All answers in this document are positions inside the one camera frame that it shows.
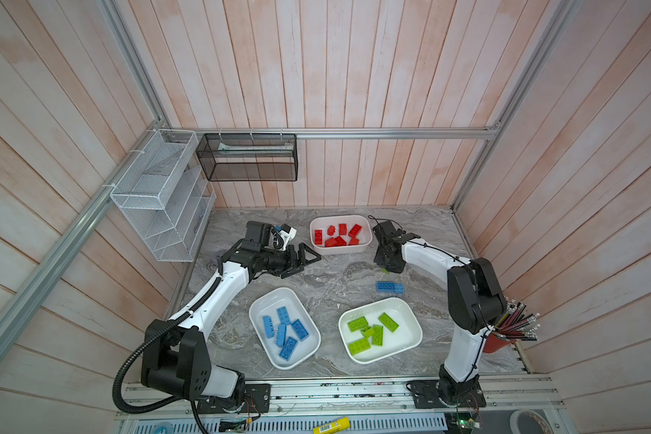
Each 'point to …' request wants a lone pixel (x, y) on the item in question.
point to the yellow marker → (342, 424)
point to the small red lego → (331, 230)
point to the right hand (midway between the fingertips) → (383, 260)
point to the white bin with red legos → (334, 235)
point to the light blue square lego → (399, 288)
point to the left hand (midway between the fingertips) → (312, 267)
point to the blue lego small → (284, 316)
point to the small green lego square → (363, 330)
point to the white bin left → (265, 303)
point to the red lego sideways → (353, 241)
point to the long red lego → (343, 229)
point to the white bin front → (409, 334)
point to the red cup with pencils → (514, 325)
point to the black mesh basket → (249, 156)
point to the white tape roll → (514, 421)
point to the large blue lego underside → (385, 287)
